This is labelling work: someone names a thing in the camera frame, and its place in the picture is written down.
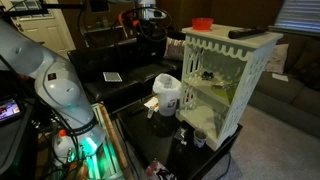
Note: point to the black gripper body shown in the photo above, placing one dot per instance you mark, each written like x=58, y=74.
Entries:
x=150, y=13

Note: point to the small black toy car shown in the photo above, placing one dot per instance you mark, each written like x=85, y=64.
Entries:
x=207, y=75

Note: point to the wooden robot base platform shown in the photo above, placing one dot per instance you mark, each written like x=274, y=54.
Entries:
x=111, y=140

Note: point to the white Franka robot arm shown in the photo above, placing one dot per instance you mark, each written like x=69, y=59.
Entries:
x=60, y=90

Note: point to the white lattice shelf unit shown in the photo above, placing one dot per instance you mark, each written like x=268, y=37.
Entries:
x=220, y=34

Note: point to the patterned gray pillow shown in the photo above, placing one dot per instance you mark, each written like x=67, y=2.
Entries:
x=175, y=49

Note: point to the dark console table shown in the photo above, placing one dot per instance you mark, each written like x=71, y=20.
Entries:
x=103, y=33

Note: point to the red plastic bowl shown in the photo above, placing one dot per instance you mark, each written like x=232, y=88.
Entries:
x=202, y=24

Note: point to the black leather couch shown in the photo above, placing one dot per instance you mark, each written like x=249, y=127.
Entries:
x=100, y=60

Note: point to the white paper scrap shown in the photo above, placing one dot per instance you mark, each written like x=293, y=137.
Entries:
x=151, y=102

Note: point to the black remote control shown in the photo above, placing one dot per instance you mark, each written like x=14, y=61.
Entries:
x=246, y=32

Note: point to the small white bottle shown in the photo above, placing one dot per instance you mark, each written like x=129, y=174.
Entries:
x=150, y=113

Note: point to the white panel door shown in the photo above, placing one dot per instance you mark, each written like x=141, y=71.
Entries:
x=50, y=33

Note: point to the metal spoon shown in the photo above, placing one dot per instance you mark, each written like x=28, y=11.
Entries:
x=221, y=86

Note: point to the green plate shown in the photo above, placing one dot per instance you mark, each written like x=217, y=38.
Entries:
x=227, y=95

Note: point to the small foil packet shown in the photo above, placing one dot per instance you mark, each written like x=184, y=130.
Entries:
x=180, y=135

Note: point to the black coffee table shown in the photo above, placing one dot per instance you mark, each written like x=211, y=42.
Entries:
x=150, y=140

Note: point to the light beige pillow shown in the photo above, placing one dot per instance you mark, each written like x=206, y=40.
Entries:
x=277, y=59

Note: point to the small patterned cup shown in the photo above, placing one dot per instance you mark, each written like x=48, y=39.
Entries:
x=200, y=139

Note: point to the white paper sheet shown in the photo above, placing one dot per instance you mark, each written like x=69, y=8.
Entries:
x=280, y=77

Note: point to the window blinds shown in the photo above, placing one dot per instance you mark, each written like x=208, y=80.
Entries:
x=298, y=16

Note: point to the red and black magazine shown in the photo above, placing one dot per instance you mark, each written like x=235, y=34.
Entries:
x=158, y=170

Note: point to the white bottle with orange cap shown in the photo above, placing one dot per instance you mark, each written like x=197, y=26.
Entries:
x=63, y=146

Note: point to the dark couch pillow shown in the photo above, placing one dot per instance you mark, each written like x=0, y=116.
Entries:
x=306, y=66

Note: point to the small lit screen device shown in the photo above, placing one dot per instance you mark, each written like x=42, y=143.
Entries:
x=9, y=109

